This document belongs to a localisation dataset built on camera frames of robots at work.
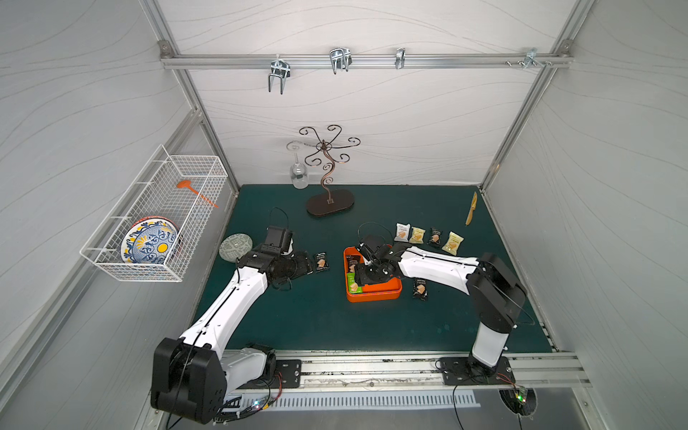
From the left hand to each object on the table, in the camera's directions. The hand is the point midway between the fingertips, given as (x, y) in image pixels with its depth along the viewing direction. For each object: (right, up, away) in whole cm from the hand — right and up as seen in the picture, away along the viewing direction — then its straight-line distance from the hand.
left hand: (306, 267), depth 82 cm
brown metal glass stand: (+2, +21, +30) cm, 36 cm away
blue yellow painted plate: (-33, +11, -20) cm, 40 cm away
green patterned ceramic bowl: (-30, +5, +16) cm, 35 cm away
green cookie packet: (+15, -7, +3) cm, 16 cm away
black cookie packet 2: (+37, -8, +6) cm, 39 cm away
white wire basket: (-39, +22, -12) cm, 46 cm away
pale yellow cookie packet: (+53, +5, +19) cm, 57 cm away
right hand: (+17, -4, +6) cm, 19 cm away
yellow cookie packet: (+40, +8, +21) cm, 46 cm away
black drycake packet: (+3, -1, +13) cm, 14 cm away
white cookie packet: (+34, +9, +22) cm, 42 cm away
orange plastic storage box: (+27, -8, +4) cm, 28 cm away
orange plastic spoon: (-35, +26, -4) cm, 44 cm away
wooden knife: (+68, +21, +33) cm, 78 cm away
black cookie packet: (+47, +8, +20) cm, 51 cm away
